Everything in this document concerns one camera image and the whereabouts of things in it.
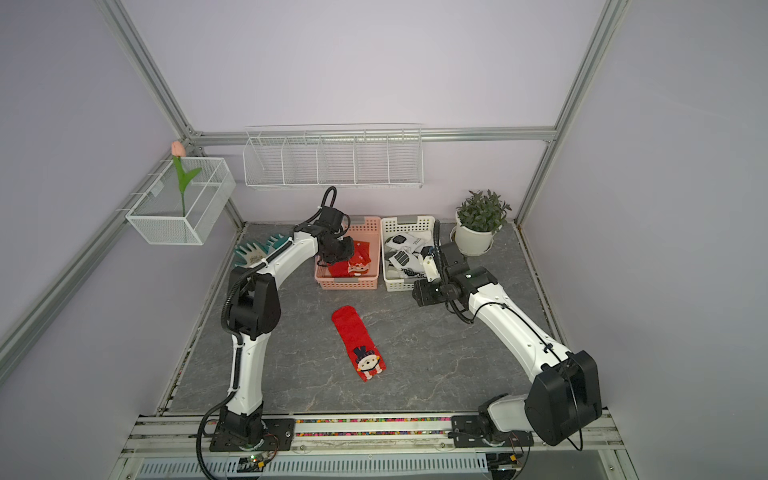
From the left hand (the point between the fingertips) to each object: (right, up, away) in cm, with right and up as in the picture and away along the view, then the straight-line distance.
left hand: (354, 254), depth 100 cm
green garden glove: (-32, +4, +12) cm, 34 cm away
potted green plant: (+42, +12, -1) cm, 43 cm away
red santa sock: (+1, -3, +3) cm, 5 cm away
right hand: (+22, -10, -17) cm, 29 cm away
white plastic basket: (+14, -9, 0) cm, 16 cm away
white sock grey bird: (+17, -4, +2) cm, 18 cm away
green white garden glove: (-40, 0, +9) cm, 41 cm away
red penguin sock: (+6, -30, -13) cm, 33 cm away
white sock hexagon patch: (+20, +5, +9) cm, 22 cm away
